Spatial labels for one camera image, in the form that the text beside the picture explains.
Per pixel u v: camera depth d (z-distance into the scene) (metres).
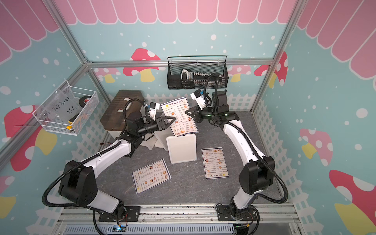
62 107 0.67
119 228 0.72
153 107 0.71
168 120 0.76
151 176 0.87
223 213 0.74
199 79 0.88
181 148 0.83
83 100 0.80
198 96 0.65
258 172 0.44
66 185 0.45
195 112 0.71
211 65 0.91
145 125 0.67
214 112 0.61
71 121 0.64
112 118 1.00
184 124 0.78
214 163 0.92
